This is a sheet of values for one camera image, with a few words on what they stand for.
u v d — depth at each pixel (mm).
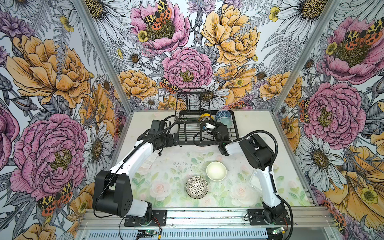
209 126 917
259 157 589
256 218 738
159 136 673
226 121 1080
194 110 1227
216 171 874
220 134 826
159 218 734
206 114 1152
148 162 935
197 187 832
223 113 1145
